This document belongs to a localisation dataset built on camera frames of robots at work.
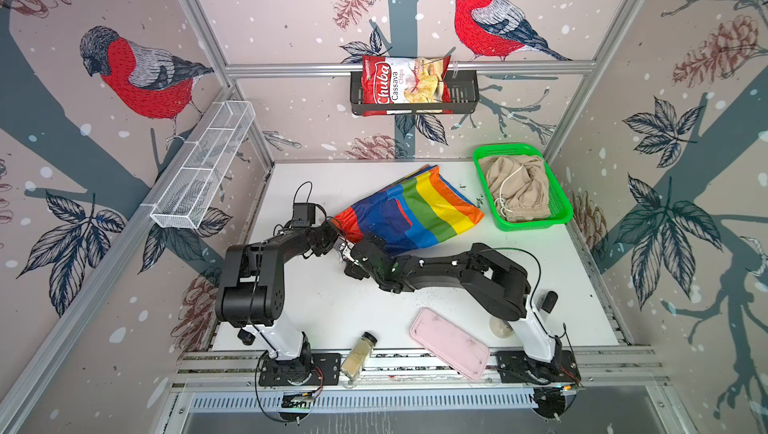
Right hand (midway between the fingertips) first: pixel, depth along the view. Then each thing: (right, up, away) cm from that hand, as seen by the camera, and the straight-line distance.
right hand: (354, 253), depth 91 cm
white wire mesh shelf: (-39, +18, -21) cm, 47 cm away
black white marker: (+55, -10, -12) cm, 57 cm away
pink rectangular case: (+29, -21, -17) cm, 40 cm away
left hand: (-5, +5, +4) cm, 8 cm away
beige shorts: (+56, +21, +12) cm, 61 cm away
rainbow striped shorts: (+19, +11, +12) cm, 25 cm away
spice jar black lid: (+3, -23, -19) cm, 30 cm away
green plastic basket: (+68, +14, +5) cm, 70 cm away
